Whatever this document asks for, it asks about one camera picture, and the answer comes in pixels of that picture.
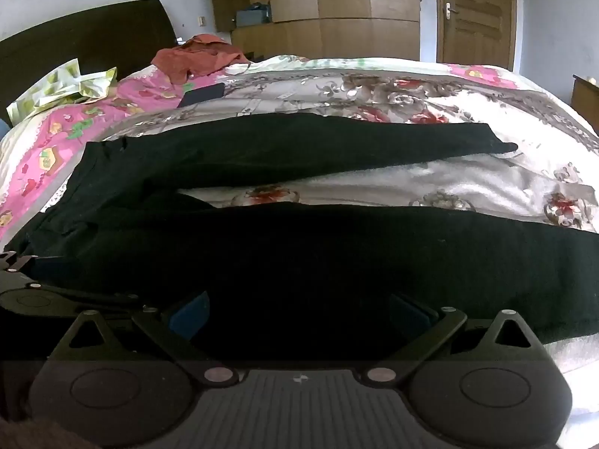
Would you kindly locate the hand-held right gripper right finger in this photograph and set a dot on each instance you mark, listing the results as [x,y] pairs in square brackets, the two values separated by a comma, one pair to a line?
[411,314]

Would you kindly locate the pink floral bed sheet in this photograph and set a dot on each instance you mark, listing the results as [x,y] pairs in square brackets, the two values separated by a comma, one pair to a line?
[70,126]

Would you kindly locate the grey box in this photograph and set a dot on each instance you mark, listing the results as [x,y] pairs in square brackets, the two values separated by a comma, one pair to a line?
[252,16]

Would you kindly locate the dark wooden headboard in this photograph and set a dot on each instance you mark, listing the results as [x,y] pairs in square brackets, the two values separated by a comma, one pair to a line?
[93,32]

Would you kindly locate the black pants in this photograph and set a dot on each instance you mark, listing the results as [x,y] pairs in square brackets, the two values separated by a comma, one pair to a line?
[281,252]

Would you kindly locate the red-orange garment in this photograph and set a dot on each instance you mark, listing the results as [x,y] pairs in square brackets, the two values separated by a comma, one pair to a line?
[196,56]

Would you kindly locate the dark flat phone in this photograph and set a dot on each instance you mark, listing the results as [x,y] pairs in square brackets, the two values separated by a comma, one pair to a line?
[202,95]

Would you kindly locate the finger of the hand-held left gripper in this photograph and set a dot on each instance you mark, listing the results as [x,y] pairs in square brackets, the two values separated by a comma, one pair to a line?
[93,296]
[16,269]

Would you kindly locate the green patterned pillow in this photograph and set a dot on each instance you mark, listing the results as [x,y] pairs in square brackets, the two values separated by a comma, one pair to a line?
[56,84]

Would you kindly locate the wooden nightstand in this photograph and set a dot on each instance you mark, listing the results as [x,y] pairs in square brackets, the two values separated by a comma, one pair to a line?
[587,103]

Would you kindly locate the brown wooden door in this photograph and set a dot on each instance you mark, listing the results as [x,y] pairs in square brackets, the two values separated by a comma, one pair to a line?
[477,32]

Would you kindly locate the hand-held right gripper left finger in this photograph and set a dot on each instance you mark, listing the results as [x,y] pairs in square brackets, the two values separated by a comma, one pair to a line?
[191,314]

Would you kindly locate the floral grey quilt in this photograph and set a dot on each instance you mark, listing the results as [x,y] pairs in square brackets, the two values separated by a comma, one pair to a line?
[374,89]

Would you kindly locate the brown wooden wardrobe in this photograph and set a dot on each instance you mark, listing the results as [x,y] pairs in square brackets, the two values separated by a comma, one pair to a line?
[355,9]

